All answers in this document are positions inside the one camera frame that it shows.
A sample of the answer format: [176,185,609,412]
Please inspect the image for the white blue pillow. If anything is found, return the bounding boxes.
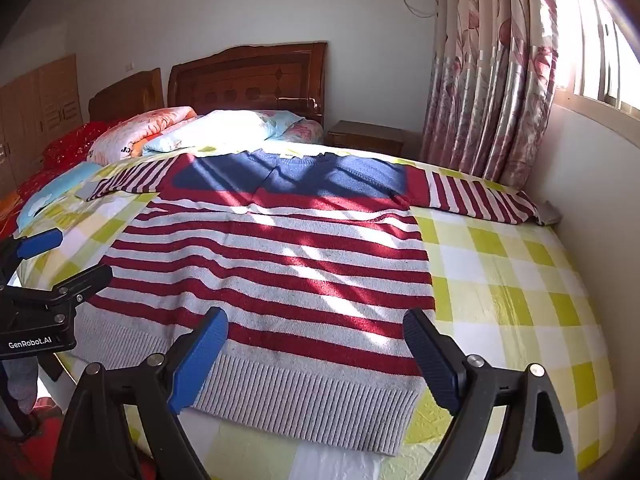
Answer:
[142,109,307,157]

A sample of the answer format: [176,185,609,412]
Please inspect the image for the pink floral curtain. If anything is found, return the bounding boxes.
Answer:
[420,0,561,183]

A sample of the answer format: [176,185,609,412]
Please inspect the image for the yellow checked bedsheet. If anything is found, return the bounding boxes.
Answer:
[12,140,618,480]

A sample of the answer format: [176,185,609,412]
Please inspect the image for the window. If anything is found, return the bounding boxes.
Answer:
[552,0,640,117]

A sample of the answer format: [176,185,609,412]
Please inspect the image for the orange floral quilt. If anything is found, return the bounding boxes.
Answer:
[86,106,198,165]

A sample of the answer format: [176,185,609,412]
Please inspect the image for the red grey striped sweater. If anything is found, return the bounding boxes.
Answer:
[67,151,561,457]

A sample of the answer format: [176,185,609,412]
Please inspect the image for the light wooden wardrobe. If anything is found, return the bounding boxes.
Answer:
[0,53,85,196]

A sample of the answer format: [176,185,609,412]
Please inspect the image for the large wooden headboard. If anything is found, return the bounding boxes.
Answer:
[166,41,329,131]

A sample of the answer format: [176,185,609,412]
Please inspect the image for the small wooden headboard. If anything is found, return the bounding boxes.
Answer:
[88,67,166,122]

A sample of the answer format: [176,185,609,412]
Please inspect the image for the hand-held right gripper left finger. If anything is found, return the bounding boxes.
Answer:
[52,306,230,480]

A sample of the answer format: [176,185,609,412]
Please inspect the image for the wooden nightstand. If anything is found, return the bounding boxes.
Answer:
[326,120,407,158]

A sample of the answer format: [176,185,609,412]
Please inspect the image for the pink floral pillow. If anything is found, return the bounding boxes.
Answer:
[260,119,326,145]

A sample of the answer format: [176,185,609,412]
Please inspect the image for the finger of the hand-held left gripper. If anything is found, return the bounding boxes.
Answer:
[0,228,65,288]
[27,263,114,322]

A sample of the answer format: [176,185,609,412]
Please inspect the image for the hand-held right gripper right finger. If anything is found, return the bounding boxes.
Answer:
[402,307,578,480]

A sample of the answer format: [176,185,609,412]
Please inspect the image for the light blue cloth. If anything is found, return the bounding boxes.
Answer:
[17,162,113,228]

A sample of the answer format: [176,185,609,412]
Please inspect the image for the red patterned blanket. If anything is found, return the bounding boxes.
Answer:
[0,120,121,238]

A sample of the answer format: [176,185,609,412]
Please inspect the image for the person's left hand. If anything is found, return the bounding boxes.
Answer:
[2,349,41,415]

